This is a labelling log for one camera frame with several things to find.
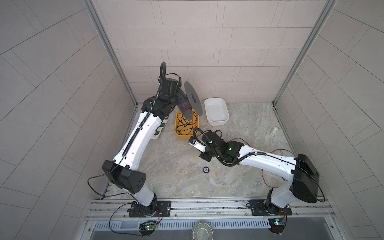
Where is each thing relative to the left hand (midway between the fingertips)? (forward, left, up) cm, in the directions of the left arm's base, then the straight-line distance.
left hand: (184, 91), depth 73 cm
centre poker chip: (-26, -12, -36) cm, 46 cm away
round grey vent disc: (-53, -9, -34) cm, 64 cm away
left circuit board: (-52, +14, -31) cm, 63 cm away
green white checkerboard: (-2, +19, -33) cm, 38 cm away
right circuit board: (-51, -44, -35) cm, 76 cm away
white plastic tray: (+17, -21, -35) cm, 44 cm away
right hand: (-20, -7, -22) cm, 31 cm away
